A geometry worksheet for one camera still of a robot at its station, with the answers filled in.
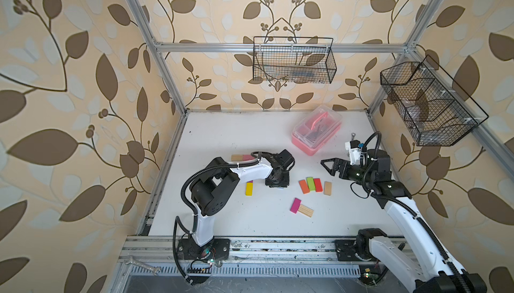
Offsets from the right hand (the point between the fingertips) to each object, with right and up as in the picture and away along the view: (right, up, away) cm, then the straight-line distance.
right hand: (328, 164), depth 78 cm
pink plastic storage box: (+2, +14, +25) cm, 29 cm away
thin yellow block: (-33, -13, +13) cm, 37 cm away
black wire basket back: (-5, +48, +18) cm, 52 cm away
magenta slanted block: (-12, -19, +7) cm, 23 cm away
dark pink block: (-30, -2, -19) cm, 35 cm away
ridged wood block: (-8, -20, +5) cm, 22 cm away
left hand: (-17, -10, +12) cm, 23 cm away
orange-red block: (-7, -13, +13) cm, 19 cm away
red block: (-1, -12, +13) cm, 17 cm away
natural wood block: (-39, 0, +21) cm, 45 cm away
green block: (-4, -11, +13) cm, 17 cm away
